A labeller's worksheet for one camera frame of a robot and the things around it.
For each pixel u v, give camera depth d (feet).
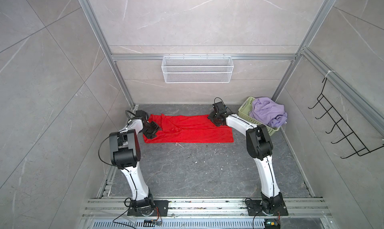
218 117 2.69
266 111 3.42
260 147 1.97
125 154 1.75
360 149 1.91
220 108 2.79
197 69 3.30
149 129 2.83
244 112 3.73
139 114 2.75
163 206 2.41
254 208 2.41
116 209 2.45
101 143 1.61
